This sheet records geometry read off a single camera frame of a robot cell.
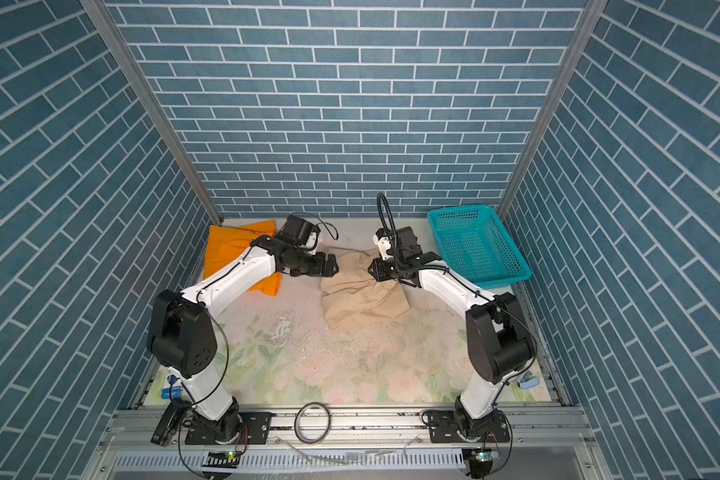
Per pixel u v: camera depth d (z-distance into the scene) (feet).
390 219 2.31
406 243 2.33
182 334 1.53
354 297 2.99
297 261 2.40
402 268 2.24
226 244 3.41
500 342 1.54
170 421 2.36
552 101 2.83
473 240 3.79
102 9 2.29
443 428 2.42
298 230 2.32
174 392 2.58
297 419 2.45
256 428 2.41
